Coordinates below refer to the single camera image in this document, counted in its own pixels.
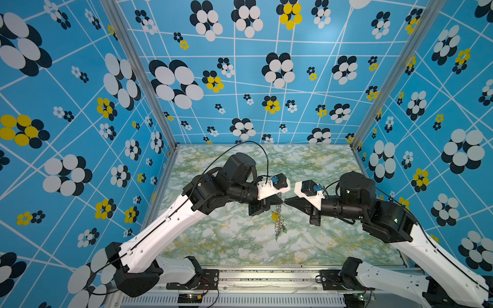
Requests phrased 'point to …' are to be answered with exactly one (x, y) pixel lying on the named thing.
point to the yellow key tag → (274, 216)
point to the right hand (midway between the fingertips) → (288, 199)
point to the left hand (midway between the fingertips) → (281, 198)
